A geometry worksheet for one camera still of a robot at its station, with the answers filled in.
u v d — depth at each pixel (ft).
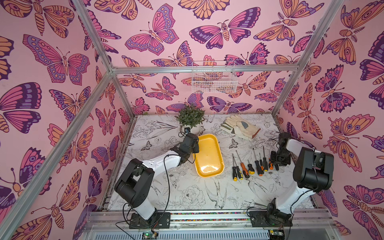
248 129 3.61
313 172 1.60
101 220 2.66
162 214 2.49
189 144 2.26
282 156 2.57
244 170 2.91
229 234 2.30
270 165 2.97
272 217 2.25
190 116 3.02
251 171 2.87
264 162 3.04
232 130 3.59
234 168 2.96
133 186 1.47
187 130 2.66
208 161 3.00
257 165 3.00
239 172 2.91
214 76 3.12
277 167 2.96
